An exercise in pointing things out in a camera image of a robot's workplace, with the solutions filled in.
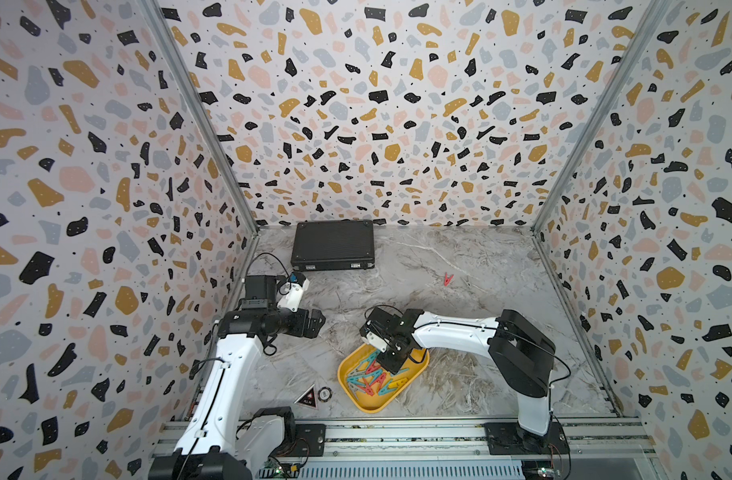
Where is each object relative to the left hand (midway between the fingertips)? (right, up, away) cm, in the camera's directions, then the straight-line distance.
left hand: (309, 314), depth 79 cm
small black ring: (+3, -22, +3) cm, 23 cm away
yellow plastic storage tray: (+16, -20, +3) cm, 25 cm away
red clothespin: (+42, +7, +28) cm, 51 cm away
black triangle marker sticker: (-1, -23, +2) cm, 23 cm away
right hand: (+20, -16, +7) cm, 27 cm away
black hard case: (+3, +19, +31) cm, 37 cm away
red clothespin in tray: (+17, -16, +5) cm, 24 cm away
